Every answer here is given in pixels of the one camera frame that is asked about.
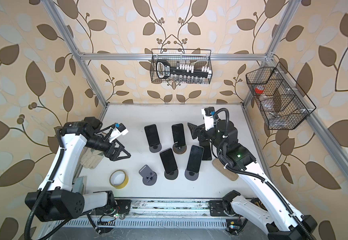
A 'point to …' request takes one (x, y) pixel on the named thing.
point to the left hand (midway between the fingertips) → (125, 151)
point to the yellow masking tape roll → (124, 184)
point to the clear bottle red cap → (259, 90)
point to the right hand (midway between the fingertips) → (198, 122)
